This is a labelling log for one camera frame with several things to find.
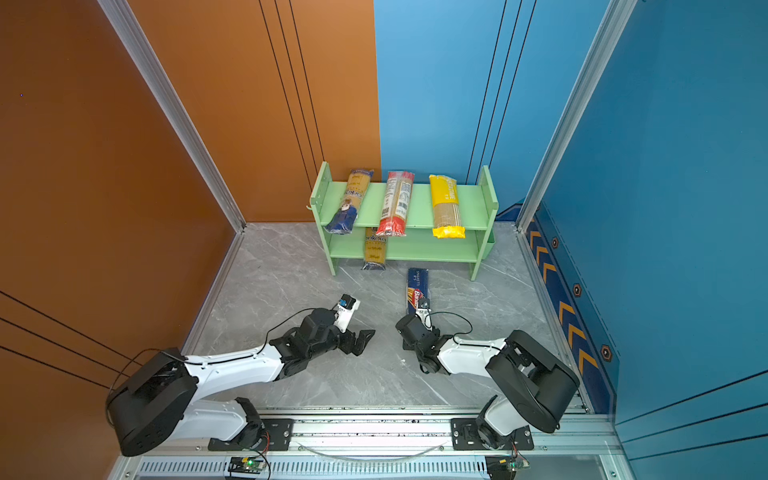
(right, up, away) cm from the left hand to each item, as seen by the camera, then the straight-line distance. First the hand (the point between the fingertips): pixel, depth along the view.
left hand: (363, 322), depth 85 cm
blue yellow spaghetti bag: (-3, +34, 0) cm, 35 cm away
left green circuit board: (-25, -31, -14) cm, 42 cm away
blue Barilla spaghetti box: (+16, +8, +12) cm, 22 cm away
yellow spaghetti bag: (+23, +33, -2) cm, 40 cm away
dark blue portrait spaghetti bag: (+3, +21, +7) cm, 22 cm away
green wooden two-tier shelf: (+34, +35, +5) cm, 49 cm away
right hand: (+14, -5, +7) cm, 16 cm away
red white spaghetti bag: (+9, +33, -2) cm, 34 cm away
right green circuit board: (+35, -31, -14) cm, 49 cm away
